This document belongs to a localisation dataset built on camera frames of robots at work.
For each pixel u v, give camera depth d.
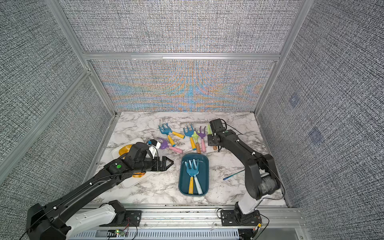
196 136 1.06
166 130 1.10
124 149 0.93
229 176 0.88
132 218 0.73
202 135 1.06
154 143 0.70
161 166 0.66
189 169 0.89
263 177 0.47
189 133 1.07
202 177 0.86
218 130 0.71
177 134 1.06
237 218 0.65
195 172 0.88
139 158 0.58
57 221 0.40
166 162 0.67
